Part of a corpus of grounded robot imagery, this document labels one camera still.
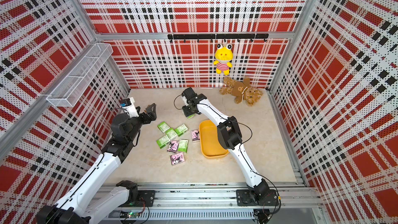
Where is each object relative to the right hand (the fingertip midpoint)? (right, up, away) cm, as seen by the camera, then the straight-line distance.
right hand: (190, 110), depth 100 cm
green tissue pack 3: (-11, -14, -7) cm, 19 cm away
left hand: (-18, +3, -23) cm, 30 cm away
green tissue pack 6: (-1, -4, -5) cm, 7 cm away
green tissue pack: (-17, -11, -3) cm, 20 cm away
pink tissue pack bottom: (-5, -26, -16) cm, 32 cm away
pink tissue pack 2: (+4, -15, -7) cm, 17 cm away
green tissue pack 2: (-5, -12, -5) cm, 14 cm away
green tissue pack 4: (-16, -19, -10) cm, 26 cm away
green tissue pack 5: (-3, -20, -12) cm, 24 cm away
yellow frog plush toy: (+21, +33, -9) cm, 40 cm away
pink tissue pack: (-9, -21, -12) cm, 25 cm away
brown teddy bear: (+36, +14, +10) cm, 40 cm away
